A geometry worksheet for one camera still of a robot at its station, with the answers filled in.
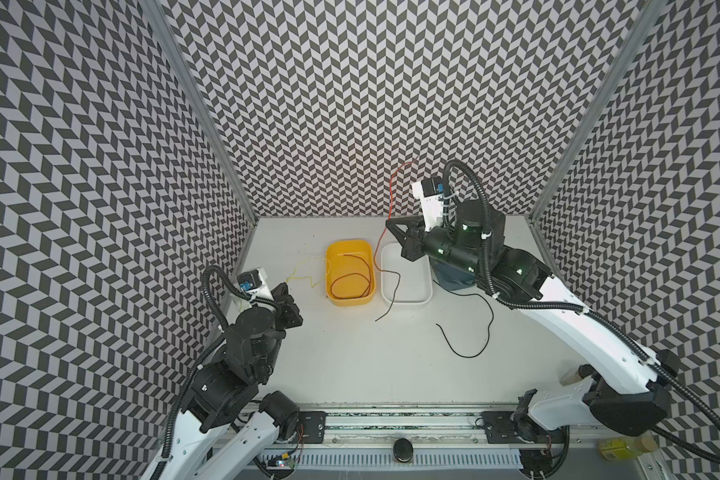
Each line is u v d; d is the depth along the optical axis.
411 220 0.52
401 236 0.58
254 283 0.51
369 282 0.99
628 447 0.63
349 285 0.97
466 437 0.72
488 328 0.89
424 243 0.52
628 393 0.39
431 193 0.49
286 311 0.55
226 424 0.43
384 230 0.60
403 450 0.63
